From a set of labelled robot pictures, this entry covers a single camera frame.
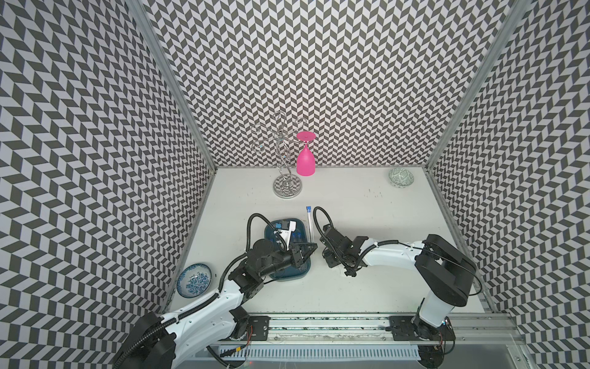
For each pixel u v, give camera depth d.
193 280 0.81
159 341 0.40
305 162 0.91
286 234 0.69
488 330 0.75
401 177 1.12
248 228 0.60
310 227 0.73
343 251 0.68
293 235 0.68
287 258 0.67
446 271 0.46
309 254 0.71
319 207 0.80
